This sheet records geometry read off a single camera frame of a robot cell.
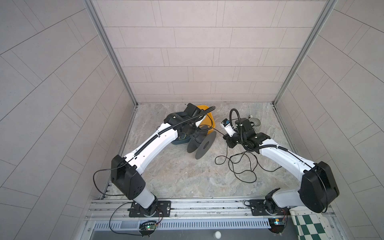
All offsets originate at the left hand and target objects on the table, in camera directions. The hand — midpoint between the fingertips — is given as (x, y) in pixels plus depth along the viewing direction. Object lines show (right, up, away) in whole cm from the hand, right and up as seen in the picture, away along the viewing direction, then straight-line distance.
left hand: (198, 128), depth 78 cm
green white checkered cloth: (+51, -43, -11) cm, 68 cm away
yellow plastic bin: (+7, +2, +24) cm, 25 cm away
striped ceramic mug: (+40, +2, +24) cm, 47 cm away
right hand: (+14, -5, +6) cm, 16 cm away
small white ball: (+8, -40, -20) cm, 45 cm away
